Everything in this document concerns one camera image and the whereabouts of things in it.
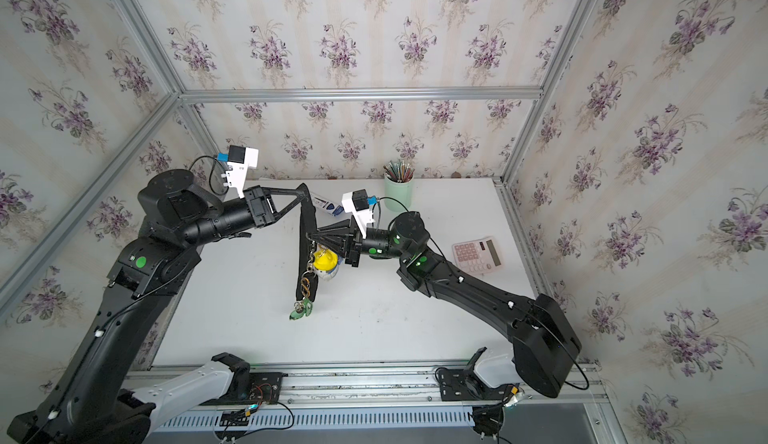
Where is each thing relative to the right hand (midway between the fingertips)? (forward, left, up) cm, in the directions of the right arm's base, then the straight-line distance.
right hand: (320, 238), depth 59 cm
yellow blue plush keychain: (-2, 0, -7) cm, 8 cm away
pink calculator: (+17, -43, -35) cm, 57 cm away
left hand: (+1, 0, +10) cm, 10 cm away
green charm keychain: (-7, +7, -19) cm, 22 cm away
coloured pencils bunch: (+44, -17, -23) cm, 53 cm away
